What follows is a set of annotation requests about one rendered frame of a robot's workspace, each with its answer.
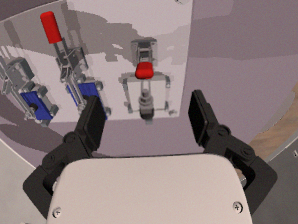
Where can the white fixture plate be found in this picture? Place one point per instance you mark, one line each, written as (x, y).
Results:
(104, 29)

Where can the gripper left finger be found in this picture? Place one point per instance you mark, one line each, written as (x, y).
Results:
(77, 144)

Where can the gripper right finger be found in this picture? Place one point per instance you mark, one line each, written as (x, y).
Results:
(216, 138)

